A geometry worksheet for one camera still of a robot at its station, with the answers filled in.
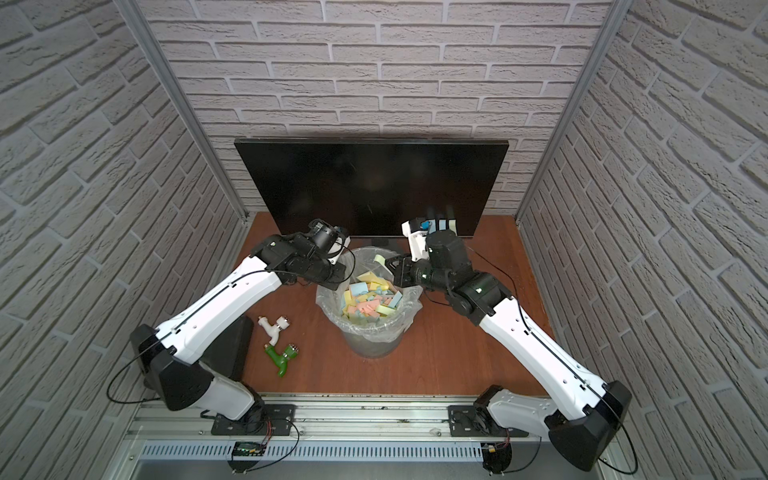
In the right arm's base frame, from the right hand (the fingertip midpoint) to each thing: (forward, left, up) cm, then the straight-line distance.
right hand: (390, 261), depth 68 cm
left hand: (+5, +15, -8) cm, 18 cm away
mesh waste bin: (-11, +6, -23) cm, 27 cm away
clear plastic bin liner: (-14, +1, -5) cm, 15 cm away
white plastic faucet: (-3, +36, -28) cm, 46 cm away
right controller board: (-37, -23, -33) cm, 54 cm away
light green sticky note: (+1, +3, 0) cm, 3 cm away
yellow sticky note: (+17, -19, -7) cm, 26 cm away
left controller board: (-31, +38, -33) cm, 59 cm away
